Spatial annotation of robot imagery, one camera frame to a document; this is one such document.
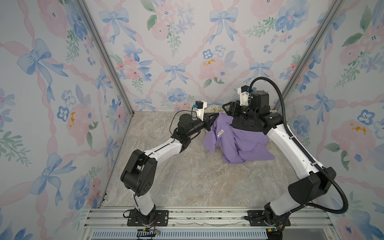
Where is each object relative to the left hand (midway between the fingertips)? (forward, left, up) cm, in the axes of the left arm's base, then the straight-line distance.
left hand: (219, 113), depth 74 cm
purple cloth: (-4, -13, -24) cm, 27 cm away
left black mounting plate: (-41, +31, -32) cm, 60 cm away
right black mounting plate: (-42, -20, -33) cm, 57 cm away
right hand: (+4, -4, +2) cm, 6 cm away
